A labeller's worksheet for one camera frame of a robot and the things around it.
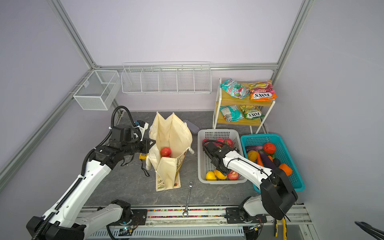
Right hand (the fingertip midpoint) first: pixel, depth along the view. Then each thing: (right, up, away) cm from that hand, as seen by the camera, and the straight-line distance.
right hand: (220, 166), depth 84 cm
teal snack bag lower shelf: (+8, +31, +9) cm, 33 cm away
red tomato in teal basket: (+31, +9, +6) cm, 33 cm away
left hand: (-35, +14, -10) cm, 39 cm away
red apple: (-33, +7, +6) cm, 34 cm away
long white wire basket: (-34, +55, +12) cm, 65 cm away
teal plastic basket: (+38, +6, +5) cm, 38 cm away
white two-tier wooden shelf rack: (0, +37, -5) cm, 37 cm away
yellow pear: (-1, -4, -4) cm, 6 cm away
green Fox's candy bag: (+21, +32, +9) cm, 39 cm away
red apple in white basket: (+8, +12, +12) cm, 19 cm away
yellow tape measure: (-48, +3, +9) cm, 49 cm away
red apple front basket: (+6, -4, -3) cm, 8 cm away
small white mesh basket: (-80, +46, +15) cm, 93 cm away
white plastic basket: (-9, -1, +6) cm, 11 cm away
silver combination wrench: (-19, -21, -9) cm, 30 cm away
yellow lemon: (-6, -5, -2) cm, 8 cm away
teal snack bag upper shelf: (+7, +43, -2) cm, 44 cm away
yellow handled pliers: (+28, -26, -15) cm, 41 cm away
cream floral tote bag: (-28, +18, +5) cm, 34 cm away
